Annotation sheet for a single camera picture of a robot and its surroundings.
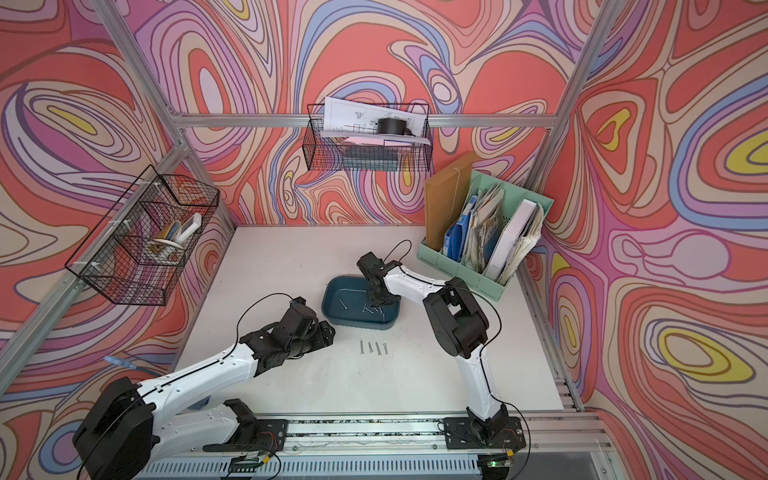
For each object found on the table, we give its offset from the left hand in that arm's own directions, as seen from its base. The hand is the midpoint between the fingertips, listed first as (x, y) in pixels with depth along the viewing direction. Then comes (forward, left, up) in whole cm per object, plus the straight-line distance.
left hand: (332, 335), depth 84 cm
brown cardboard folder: (+40, -35, +19) cm, 57 cm away
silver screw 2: (-1, -11, -7) cm, 13 cm away
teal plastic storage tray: (+13, -2, -5) cm, 14 cm away
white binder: (+24, -52, +20) cm, 61 cm away
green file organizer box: (+18, -54, +17) cm, 60 cm away
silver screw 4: (0, -15, -6) cm, 16 cm away
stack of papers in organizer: (+32, -48, +16) cm, 60 cm away
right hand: (+14, -15, -6) cm, 21 cm away
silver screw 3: (-2, -13, -7) cm, 15 cm away
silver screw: (0, -8, -6) cm, 10 cm away
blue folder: (+30, -38, +10) cm, 49 cm away
